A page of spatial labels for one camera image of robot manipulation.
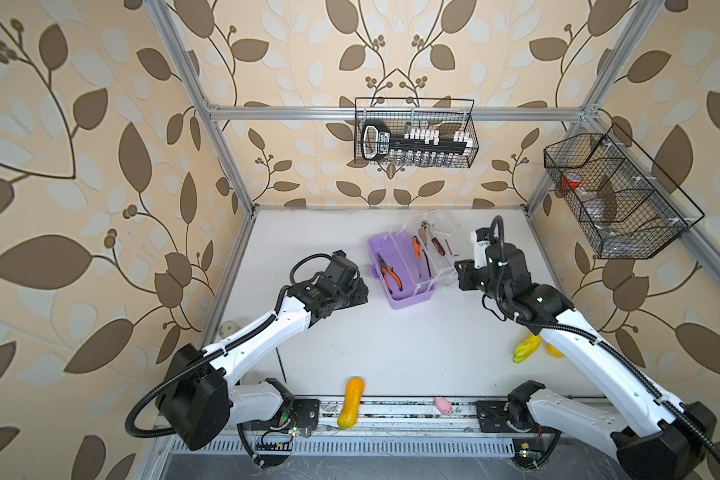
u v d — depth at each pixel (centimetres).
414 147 85
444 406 75
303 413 75
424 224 96
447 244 93
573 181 89
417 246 96
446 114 91
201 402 39
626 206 73
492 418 73
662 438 37
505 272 54
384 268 102
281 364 83
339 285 62
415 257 94
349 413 72
